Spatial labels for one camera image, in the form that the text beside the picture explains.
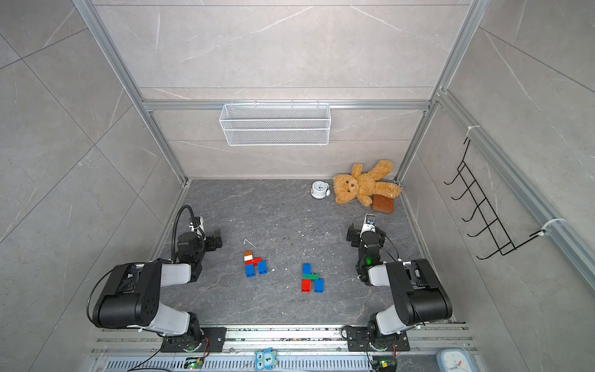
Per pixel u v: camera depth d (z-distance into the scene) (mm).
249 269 892
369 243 689
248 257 903
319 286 838
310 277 852
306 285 834
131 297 450
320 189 1106
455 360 682
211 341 734
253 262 879
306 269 900
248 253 930
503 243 589
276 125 1001
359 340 729
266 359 686
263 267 898
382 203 1072
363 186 1076
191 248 732
